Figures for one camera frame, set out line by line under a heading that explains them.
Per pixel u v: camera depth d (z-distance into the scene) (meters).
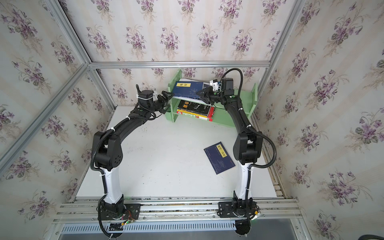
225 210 0.73
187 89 0.92
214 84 0.82
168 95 0.82
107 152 0.53
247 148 0.54
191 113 0.96
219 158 0.92
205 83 0.94
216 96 0.77
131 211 0.73
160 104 0.82
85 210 0.75
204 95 0.78
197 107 0.96
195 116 0.96
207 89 0.80
